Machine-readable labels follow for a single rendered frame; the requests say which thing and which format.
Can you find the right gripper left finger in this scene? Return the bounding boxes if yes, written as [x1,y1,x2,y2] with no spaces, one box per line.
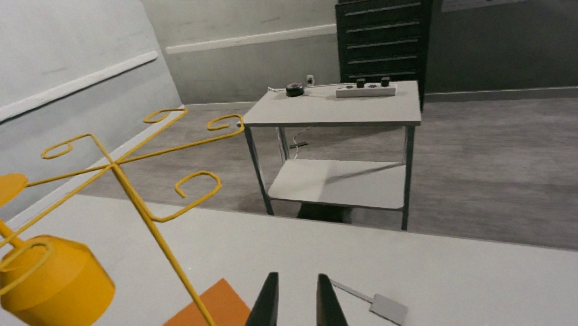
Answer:
[244,272,279,326]

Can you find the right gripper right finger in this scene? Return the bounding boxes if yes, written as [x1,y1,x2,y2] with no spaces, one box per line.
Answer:
[316,273,349,326]

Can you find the amber wine glass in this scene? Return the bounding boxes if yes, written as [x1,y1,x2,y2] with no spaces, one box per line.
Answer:
[0,174,114,326]

